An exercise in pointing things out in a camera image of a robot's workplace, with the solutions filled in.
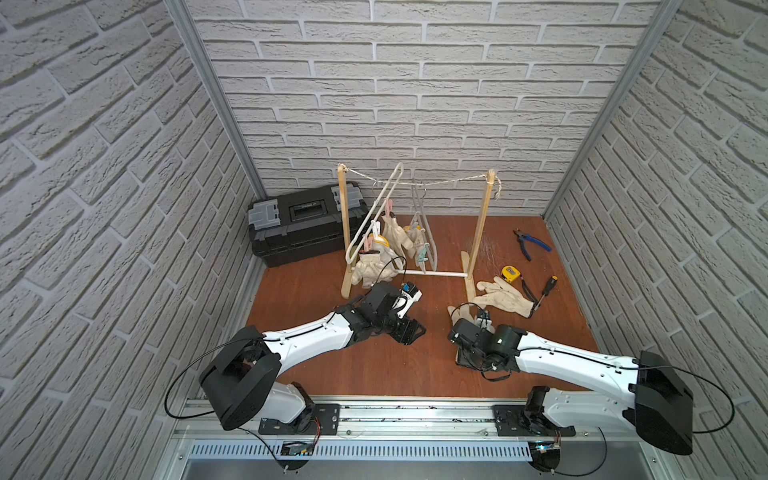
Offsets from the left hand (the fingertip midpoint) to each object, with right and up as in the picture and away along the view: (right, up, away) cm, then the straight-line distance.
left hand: (420, 323), depth 81 cm
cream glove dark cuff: (-6, +24, +10) cm, 27 cm away
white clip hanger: (-14, +27, -5) cm, 31 cm away
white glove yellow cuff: (-10, +19, +8) cm, 23 cm away
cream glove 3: (+27, +6, +14) cm, 30 cm away
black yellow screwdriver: (+44, +6, +16) cm, 47 cm away
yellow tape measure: (+33, +12, +19) cm, 40 cm away
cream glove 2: (0, +25, +13) cm, 28 cm away
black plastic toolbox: (-37, +28, +13) cm, 48 cm away
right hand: (+14, -10, +1) cm, 17 cm away
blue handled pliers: (+42, +25, +31) cm, 58 cm away
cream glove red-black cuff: (+14, +1, +11) cm, 18 cm away
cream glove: (-15, +14, +6) cm, 21 cm away
